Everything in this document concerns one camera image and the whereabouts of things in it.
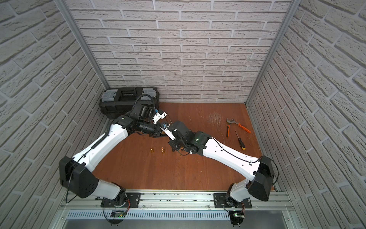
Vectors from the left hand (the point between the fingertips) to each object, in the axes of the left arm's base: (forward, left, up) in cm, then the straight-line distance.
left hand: (172, 133), depth 72 cm
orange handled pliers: (+26, -43, -23) cm, 55 cm away
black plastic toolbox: (+31, +43, -9) cm, 54 cm away
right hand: (+1, -1, -3) cm, 3 cm away
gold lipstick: (+1, +8, -21) cm, 22 cm away
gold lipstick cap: (+1, +15, -23) cm, 27 cm away
